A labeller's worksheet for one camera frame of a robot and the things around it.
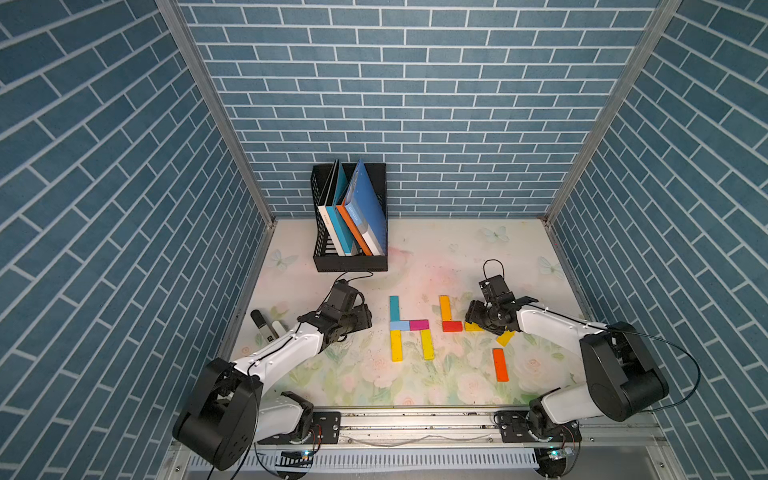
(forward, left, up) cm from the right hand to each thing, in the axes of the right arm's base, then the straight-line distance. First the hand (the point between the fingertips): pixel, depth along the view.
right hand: (473, 318), depth 93 cm
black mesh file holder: (+20, +51, +2) cm, 55 cm away
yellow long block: (-11, +23, 0) cm, 26 cm away
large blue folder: (+33, +39, +17) cm, 53 cm away
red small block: (-3, +7, 0) cm, 7 cm away
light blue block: (-4, +23, -1) cm, 24 cm away
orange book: (+16, +39, +20) cm, 46 cm away
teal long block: (+2, +25, -1) cm, 25 cm away
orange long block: (-13, -7, -1) cm, 15 cm away
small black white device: (-10, +63, +4) cm, 64 cm away
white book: (+15, +45, +27) cm, 55 cm away
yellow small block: (-4, +1, +3) cm, 5 cm away
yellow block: (-10, +14, 0) cm, 18 cm away
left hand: (-5, +31, +5) cm, 32 cm away
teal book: (+27, +44, +30) cm, 59 cm away
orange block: (+2, +9, 0) cm, 9 cm away
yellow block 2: (-6, -8, 0) cm, 10 cm away
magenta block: (-4, +17, 0) cm, 18 cm away
